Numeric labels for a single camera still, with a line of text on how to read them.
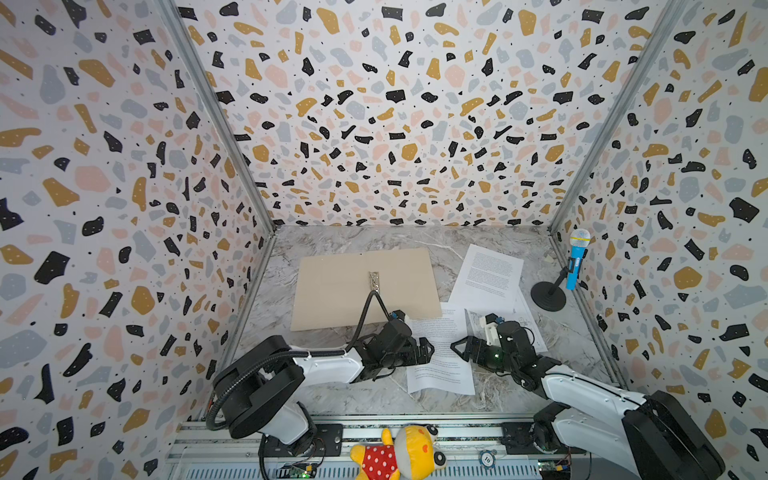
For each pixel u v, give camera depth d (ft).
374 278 3.45
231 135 3.03
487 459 2.35
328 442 2.41
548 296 3.29
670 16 2.35
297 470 2.30
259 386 1.42
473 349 2.54
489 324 2.67
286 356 1.56
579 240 2.74
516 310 3.28
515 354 2.21
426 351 2.51
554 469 2.35
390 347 2.18
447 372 2.77
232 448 2.43
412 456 2.14
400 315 2.66
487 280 3.50
